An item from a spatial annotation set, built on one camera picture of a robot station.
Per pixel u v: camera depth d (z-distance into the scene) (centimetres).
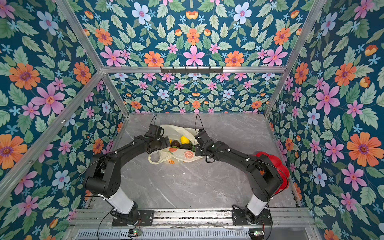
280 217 75
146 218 74
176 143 96
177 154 85
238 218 73
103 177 46
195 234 77
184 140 98
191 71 93
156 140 82
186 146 96
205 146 67
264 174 50
